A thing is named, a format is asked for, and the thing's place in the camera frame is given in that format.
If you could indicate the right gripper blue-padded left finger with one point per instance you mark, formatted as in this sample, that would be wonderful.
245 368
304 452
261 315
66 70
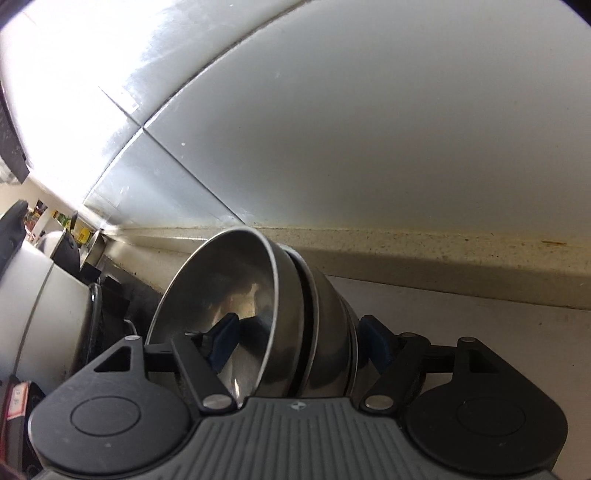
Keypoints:
198 358

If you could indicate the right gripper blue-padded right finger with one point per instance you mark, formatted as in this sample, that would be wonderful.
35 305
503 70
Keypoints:
403 362

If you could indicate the black glass gas stove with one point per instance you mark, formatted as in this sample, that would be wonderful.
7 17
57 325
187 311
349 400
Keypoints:
120 305

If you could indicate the aluminium pressure cooker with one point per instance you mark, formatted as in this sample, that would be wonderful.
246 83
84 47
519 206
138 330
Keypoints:
45 308

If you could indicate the black range hood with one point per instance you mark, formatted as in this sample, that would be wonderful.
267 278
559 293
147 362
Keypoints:
14 168

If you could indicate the large steel bowl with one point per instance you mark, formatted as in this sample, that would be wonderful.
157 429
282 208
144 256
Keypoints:
223 296

